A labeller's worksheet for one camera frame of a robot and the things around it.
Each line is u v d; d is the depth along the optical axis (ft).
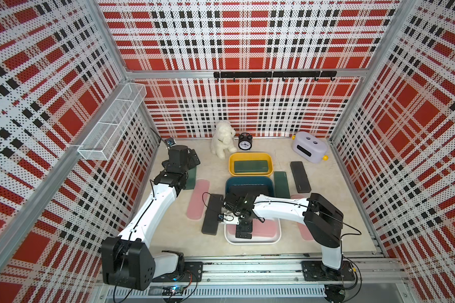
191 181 3.36
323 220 1.55
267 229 2.72
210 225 2.82
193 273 2.40
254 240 2.48
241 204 2.16
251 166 3.56
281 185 3.17
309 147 3.47
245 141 3.66
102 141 2.99
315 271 2.40
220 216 2.46
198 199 3.18
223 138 3.26
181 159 1.95
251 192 3.14
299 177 3.42
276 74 2.92
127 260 1.28
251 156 3.65
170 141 2.30
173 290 2.27
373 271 2.46
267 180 3.15
